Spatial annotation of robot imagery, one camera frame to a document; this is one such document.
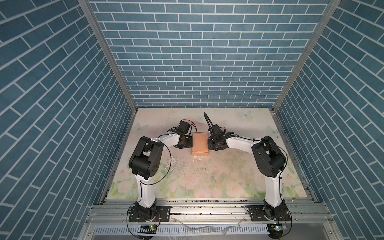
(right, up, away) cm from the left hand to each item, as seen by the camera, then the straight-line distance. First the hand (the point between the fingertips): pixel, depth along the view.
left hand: (191, 144), depth 99 cm
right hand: (+12, 0, 0) cm, 12 cm away
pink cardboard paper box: (+6, +1, -4) cm, 7 cm away
